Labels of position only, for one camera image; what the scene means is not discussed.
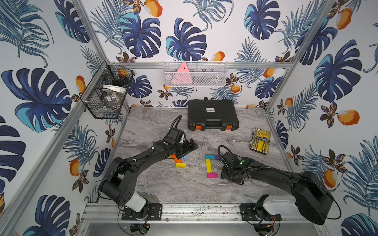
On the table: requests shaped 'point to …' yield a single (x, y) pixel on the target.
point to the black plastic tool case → (204, 114)
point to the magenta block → (212, 175)
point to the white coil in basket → (115, 88)
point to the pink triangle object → (183, 75)
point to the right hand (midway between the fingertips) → (225, 176)
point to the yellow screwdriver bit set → (260, 140)
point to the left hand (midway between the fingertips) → (194, 147)
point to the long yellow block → (208, 165)
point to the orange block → (177, 161)
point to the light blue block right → (185, 157)
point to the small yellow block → (180, 165)
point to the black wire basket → (105, 96)
